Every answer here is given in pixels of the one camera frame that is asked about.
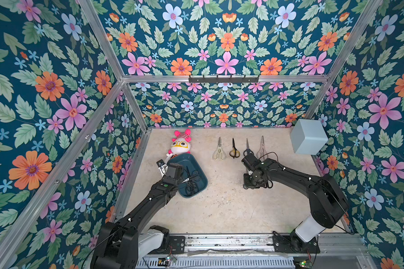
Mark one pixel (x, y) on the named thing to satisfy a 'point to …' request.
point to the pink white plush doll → (180, 144)
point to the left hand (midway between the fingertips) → (176, 173)
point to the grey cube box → (308, 136)
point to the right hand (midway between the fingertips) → (247, 184)
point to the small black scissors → (248, 151)
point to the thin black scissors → (193, 176)
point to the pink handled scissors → (262, 153)
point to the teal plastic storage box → (191, 187)
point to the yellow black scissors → (234, 153)
